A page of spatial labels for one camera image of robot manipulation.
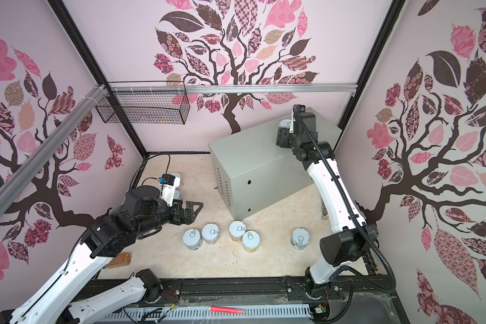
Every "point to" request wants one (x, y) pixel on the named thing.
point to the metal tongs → (324, 211)
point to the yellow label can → (251, 241)
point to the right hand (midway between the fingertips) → (289, 129)
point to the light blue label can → (192, 239)
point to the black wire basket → (164, 102)
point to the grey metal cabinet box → (252, 173)
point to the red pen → (225, 309)
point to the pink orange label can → (210, 233)
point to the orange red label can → (236, 229)
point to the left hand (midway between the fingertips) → (191, 207)
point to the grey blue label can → (300, 238)
